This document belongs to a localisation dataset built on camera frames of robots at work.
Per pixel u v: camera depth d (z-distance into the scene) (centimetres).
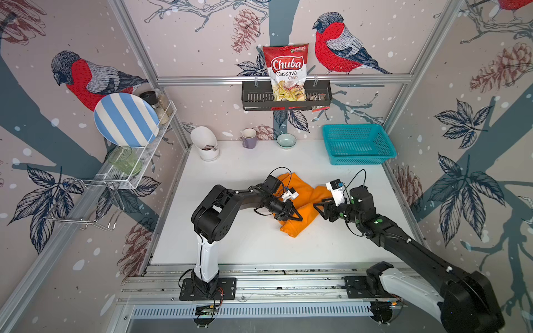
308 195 95
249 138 113
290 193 88
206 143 114
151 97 79
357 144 122
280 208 81
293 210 84
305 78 85
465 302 39
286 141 119
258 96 95
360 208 63
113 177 65
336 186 71
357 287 73
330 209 71
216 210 55
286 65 80
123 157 70
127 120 72
